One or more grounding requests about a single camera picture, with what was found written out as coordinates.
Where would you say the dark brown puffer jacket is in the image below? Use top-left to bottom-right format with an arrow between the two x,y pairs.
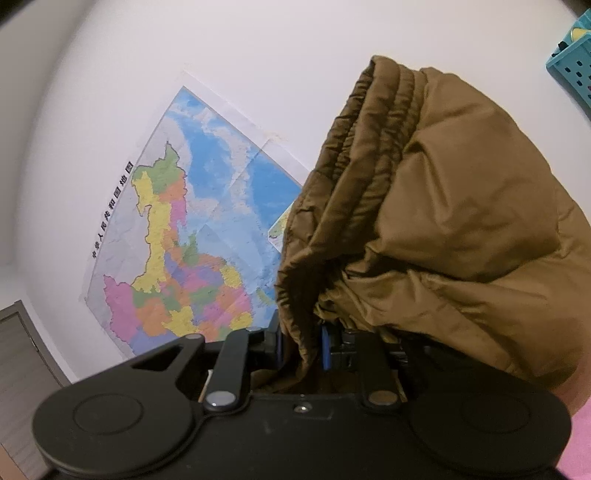
276,56 -> 590,410

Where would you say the pink bed sheet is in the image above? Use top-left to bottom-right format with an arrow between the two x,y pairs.
551,368 -> 591,480

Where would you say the grey wooden door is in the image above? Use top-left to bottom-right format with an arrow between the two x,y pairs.
0,300 -> 69,479

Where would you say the teal plastic storage basket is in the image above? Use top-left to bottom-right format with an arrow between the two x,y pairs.
546,9 -> 591,112

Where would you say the colourful wall map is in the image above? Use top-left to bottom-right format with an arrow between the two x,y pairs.
83,74 -> 308,358

